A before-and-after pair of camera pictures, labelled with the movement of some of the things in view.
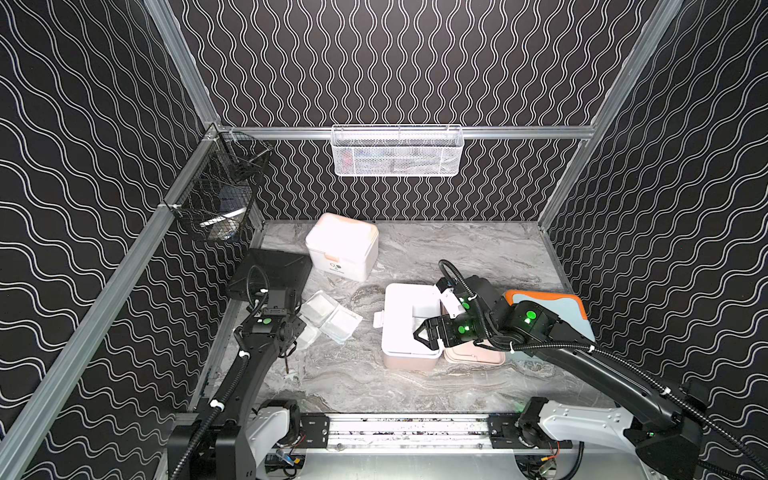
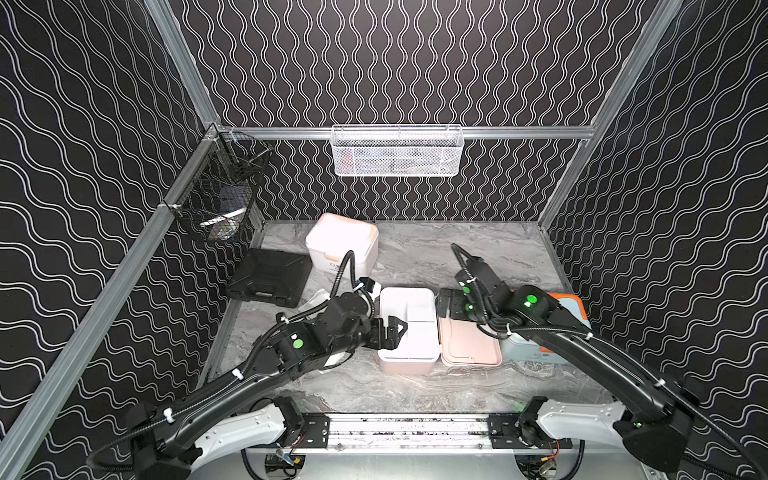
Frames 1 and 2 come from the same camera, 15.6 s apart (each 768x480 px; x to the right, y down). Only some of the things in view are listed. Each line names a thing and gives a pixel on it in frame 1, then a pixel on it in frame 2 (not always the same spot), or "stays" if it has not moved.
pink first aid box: [404, 306] stays
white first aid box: [343, 245] stays
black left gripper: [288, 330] to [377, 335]
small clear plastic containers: [318, 307] stays
